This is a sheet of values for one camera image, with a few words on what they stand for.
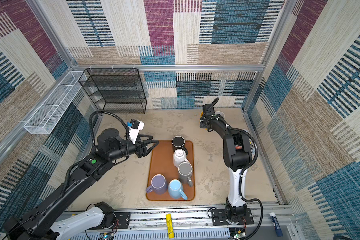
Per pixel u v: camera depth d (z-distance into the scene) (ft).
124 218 2.45
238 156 1.85
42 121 2.30
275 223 2.31
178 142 2.99
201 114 3.36
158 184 2.53
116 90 3.56
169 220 2.35
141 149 1.93
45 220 1.31
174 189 2.36
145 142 1.95
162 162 3.01
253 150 1.60
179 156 2.73
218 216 2.42
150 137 2.26
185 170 2.59
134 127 1.89
